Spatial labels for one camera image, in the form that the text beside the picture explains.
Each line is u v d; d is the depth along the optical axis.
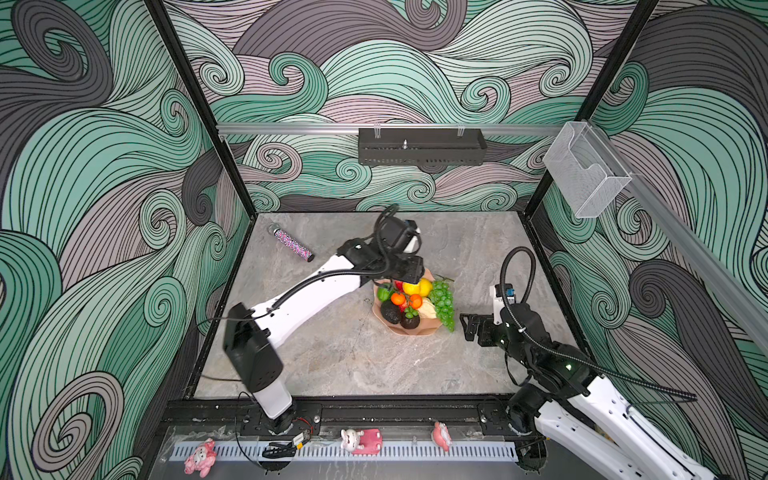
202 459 0.65
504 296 0.54
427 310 0.86
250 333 0.43
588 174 0.76
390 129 0.93
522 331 0.52
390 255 0.56
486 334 0.65
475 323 0.66
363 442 0.69
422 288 0.90
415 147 0.95
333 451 0.70
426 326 0.87
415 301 0.86
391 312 0.84
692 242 0.59
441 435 0.67
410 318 0.84
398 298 0.85
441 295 0.85
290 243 1.07
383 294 0.88
